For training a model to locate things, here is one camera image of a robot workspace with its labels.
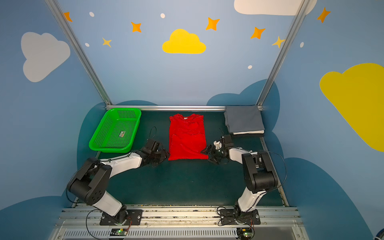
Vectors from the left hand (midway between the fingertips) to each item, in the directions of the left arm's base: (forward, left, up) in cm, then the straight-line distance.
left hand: (169, 156), depth 93 cm
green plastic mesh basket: (+21, +42, -3) cm, 47 cm away
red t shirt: (+17, -11, -2) cm, 20 cm away
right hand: (+2, -23, 0) cm, 23 cm away
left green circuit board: (-39, +20, -4) cm, 44 cm away
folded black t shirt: (+20, -64, -2) cm, 67 cm away
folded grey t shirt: (+30, -49, +5) cm, 58 cm away
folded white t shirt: (+20, -64, +2) cm, 67 cm away
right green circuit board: (-38, -41, -4) cm, 57 cm away
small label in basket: (+19, +38, -3) cm, 43 cm away
